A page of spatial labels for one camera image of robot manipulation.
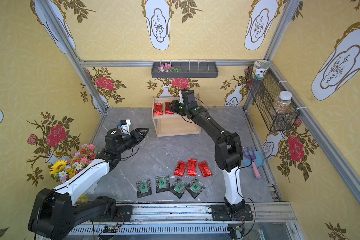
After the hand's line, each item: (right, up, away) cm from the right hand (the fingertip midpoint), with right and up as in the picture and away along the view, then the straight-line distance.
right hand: (175, 102), depth 91 cm
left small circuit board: (-31, -64, -18) cm, 73 cm away
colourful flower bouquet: (-52, -34, -21) cm, 66 cm away
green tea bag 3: (+3, -48, -9) cm, 49 cm away
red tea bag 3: (+3, -39, -4) cm, 39 cm away
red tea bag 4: (+10, -38, -2) cm, 39 cm away
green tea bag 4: (+11, -48, -9) cm, 50 cm away
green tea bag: (-17, -48, -9) cm, 52 cm away
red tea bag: (-10, -4, -2) cm, 11 cm away
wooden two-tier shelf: (-7, -12, +18) cm, 23 cm away
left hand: (-17, -16, -9) cm, 25 cm away
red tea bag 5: (+17, -39, -5) cm, 43 cm away
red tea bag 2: (-5, -4, -2) cm, 6 cm away
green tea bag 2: (-7, -46, -7) cm, 47 cm away
